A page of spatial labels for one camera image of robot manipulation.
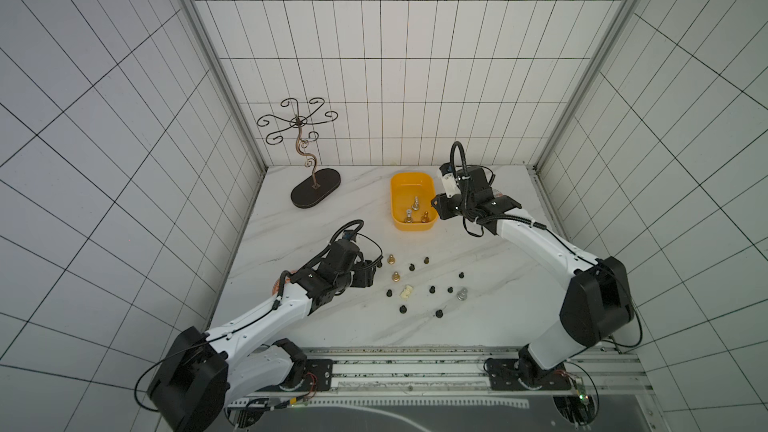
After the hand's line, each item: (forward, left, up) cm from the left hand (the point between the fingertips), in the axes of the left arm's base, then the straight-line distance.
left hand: (361, 273), depth 84 cm
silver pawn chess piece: (-4, -29, -5) cm, 30 cm away
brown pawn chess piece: (+7, -20, -6) cm, 22 cm away
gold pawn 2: (+2, -10, -6) cm, 12 cm away
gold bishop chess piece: (+22, -21, -5) cm, 31 cm away
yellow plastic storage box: (+32, -16, -4) cm, 36 cm away
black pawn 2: (-2, -26, -7) cm, 27 cm away
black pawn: (+2, -30, -6) cm, 31 cm away
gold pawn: (+7, -9, -5) cm, 12 cm away
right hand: (+20, -23, +12) cm, 33 cm away
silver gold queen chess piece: (+22, -14, -4) cm, 26 cm away
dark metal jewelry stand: (+37, +20, -5) cm, 42 cm away
